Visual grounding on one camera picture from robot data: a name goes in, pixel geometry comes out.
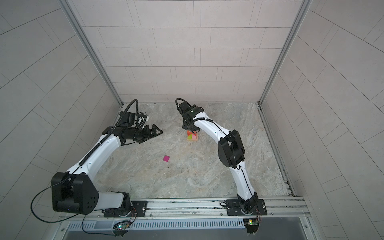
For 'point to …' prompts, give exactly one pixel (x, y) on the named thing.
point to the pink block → (194, 137)
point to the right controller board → (252, 225)
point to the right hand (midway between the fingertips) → (188, 127)
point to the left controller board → (122, 225)
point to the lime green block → (190, 137)
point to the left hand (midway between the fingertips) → (160, 131)
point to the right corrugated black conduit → (182, 99)
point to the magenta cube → (166, 158)
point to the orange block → (190, 132)
